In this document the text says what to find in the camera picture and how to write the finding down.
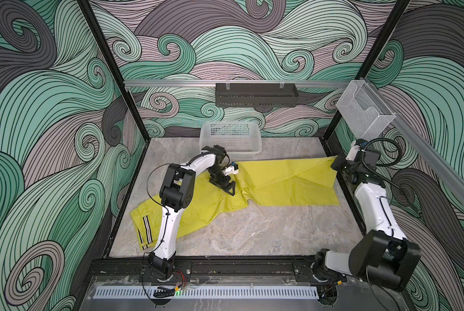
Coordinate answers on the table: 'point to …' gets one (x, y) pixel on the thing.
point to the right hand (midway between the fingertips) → (338, 156)
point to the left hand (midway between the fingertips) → (226, 187)
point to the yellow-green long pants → (298, 182)
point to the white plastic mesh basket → (241, 140)
